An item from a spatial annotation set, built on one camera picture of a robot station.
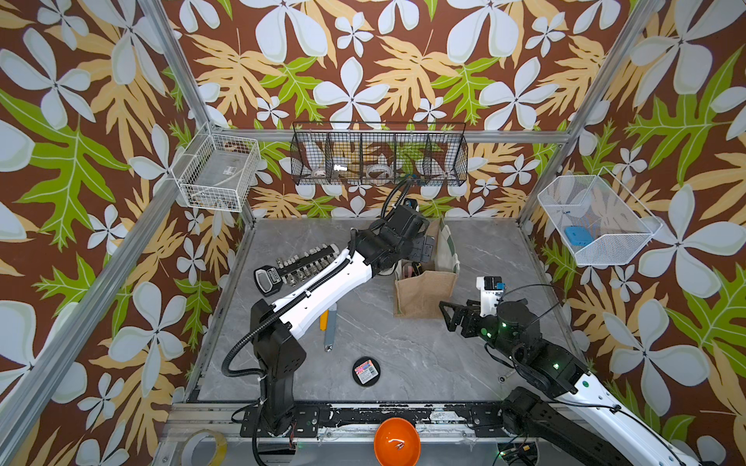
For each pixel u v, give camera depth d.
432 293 0.88
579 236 0.81
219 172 0.86
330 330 0.90
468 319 0.62
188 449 0.68
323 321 0.91
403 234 0.57
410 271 1.01
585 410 0.46
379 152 0.97
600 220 0.82
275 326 0.44
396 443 0.70
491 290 0.62
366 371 0.80
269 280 1.01
